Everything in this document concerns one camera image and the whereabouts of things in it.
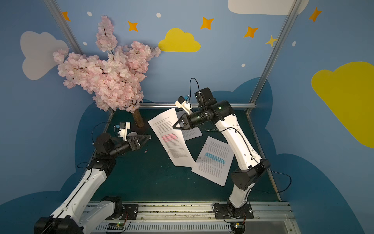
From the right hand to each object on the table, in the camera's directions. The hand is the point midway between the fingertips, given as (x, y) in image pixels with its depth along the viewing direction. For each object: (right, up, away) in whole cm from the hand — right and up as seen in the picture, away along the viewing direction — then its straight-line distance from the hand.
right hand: (177, 126), depth 65 cm
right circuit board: (+31, -52, +8) cm, 61 cm away
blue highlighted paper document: (+22, -23, +29) cm, 43 cm away
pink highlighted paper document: (-2, -7, +4) cm, 8 cm away
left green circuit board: (-32, -52, +8) cm, 62 cm away
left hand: (-16, -4, +9) cm, 19 cm away
